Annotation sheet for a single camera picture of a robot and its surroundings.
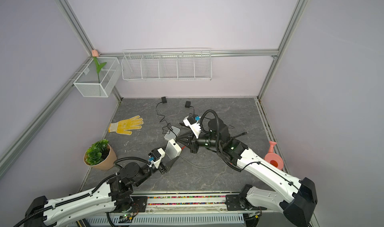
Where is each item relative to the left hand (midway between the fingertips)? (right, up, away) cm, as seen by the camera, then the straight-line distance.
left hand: (173, 152), depth 69 cm
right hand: (+3, +7, -6) cm, 9 cm away
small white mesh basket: (-47, +39, +20) cm, 64 cm away
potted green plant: (-38, -4, +6) cm, 39 cm away
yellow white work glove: (-42, +8, +35) cm, 55 cm away
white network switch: (+1, +2, -5) cm, 6 cm away
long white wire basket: (-9, +50, +30) cm, 59 cm away
